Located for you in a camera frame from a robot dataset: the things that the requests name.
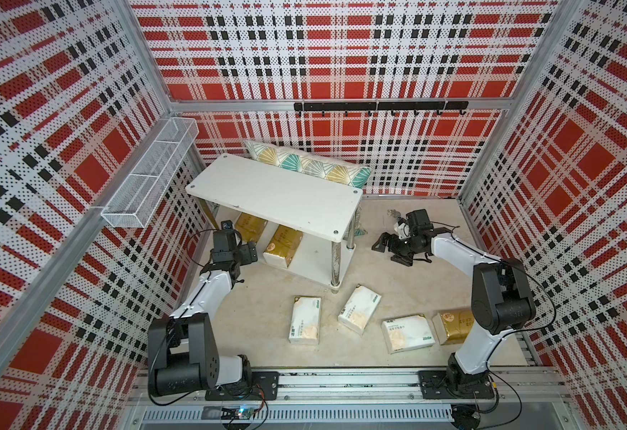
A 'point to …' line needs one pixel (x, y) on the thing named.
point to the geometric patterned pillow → (309, 164)
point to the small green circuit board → (239, 413)
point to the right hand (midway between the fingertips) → (385, 250)
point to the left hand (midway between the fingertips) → (242, 248)
